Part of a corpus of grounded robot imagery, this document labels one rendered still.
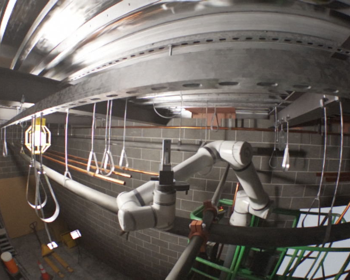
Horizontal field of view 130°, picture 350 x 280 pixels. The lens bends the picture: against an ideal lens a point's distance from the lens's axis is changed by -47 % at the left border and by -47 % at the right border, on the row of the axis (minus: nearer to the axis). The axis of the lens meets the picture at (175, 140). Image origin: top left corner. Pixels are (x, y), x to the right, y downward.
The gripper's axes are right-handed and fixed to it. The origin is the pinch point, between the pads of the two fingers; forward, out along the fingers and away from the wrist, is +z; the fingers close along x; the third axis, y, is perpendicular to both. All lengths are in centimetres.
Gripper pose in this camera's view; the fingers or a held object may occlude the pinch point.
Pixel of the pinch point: (166, 144)
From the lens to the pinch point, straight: 56.4
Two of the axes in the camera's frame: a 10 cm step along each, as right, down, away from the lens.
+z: 0.4, -10.0, -0.2
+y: -9.9, -0.4, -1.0
